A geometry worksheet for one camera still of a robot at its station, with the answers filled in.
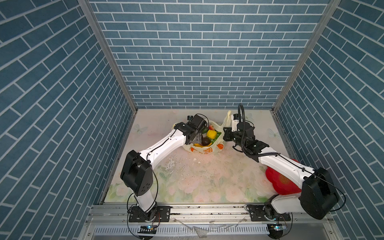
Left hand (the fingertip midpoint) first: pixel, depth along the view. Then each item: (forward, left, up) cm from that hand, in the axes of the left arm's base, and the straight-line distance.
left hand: (193, 137), depth 87 cm
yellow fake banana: (+1, -4, -11) cm, 12 cm away
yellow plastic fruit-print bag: (-4, -14, -3) cm, 15 cm away
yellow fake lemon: (+9, -12, -9) cm, 17 cm away
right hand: (+3, -16, +7) cm, 18 cm away
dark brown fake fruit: (+4, -9, -11) cm, 14 cm away
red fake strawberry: (+14, -12, -8) cm, 20 cm away
